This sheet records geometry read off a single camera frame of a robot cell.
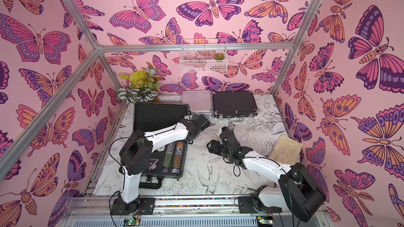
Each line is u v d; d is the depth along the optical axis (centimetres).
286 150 90
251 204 73
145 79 103
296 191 42
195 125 70
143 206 73
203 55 96
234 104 109
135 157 51
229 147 66
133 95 90
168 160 83
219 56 92
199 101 116
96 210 73
